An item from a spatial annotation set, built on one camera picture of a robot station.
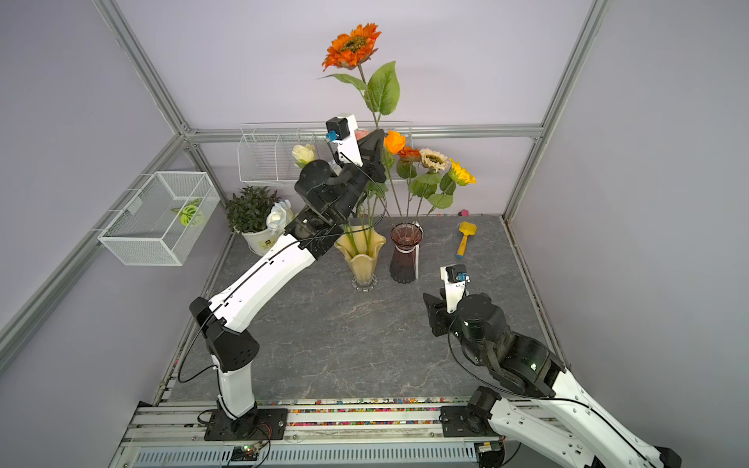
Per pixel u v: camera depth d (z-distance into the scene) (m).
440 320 0.56
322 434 0.73
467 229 1.16
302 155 0.80
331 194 0.50
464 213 1.24
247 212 0.95
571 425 0.42
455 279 0.53
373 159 0.53
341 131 0.48
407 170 0.85
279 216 0.67
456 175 0.74
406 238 0.91
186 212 0.81
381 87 0.53
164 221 0.83
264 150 0.96
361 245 0.91
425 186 0.81
